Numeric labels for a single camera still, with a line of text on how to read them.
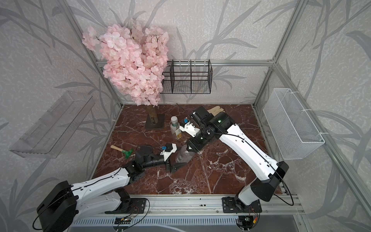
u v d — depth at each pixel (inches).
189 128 23.8
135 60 24.0
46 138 25.1
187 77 42.1
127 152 36.5
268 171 15.7
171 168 26.0
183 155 26.9
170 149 24.4
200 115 20.1
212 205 30.1
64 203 15.7
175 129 37.9
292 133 23.8
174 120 34.0
